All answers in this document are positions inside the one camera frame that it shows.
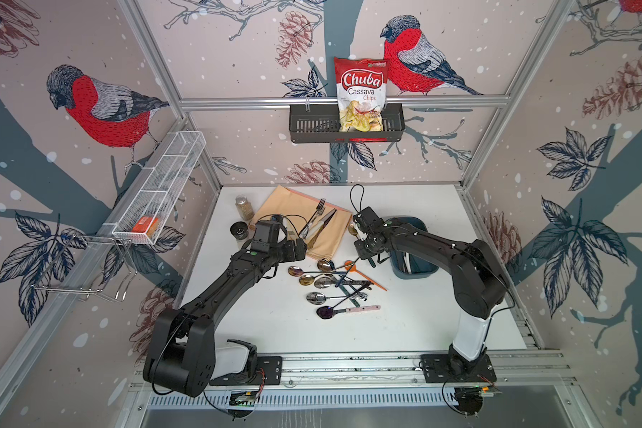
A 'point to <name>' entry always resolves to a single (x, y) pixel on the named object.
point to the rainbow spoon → (297, 271)
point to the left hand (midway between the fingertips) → (300, 242)
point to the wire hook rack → (85, 264)
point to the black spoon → (353, 230)
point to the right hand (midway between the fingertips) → (363, 247)
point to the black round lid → (239, 230)
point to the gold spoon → (308, 279)
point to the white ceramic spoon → (407, 260)
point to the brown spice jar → (244, 207)
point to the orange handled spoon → (351, 266)
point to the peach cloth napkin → (325, 226)
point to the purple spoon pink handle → (326, 312)
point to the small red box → (142, 224)
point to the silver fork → (321, 206)
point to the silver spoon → (318, 298)
